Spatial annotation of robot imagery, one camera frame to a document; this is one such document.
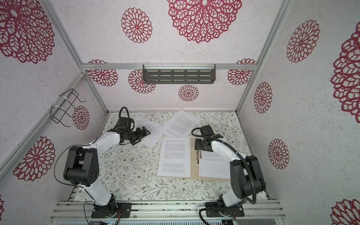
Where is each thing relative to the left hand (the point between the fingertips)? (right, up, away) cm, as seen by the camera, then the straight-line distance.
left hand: (146, 137), depth 94 cm
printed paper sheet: (+19, -13, +1) cm, 24 cm away
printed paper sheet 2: (+44, -18, -2) cm, 48 cm away
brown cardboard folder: (+32, -19, -5) cm, 38 cm away
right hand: (+37, -4, -2) cm, 37 cm away
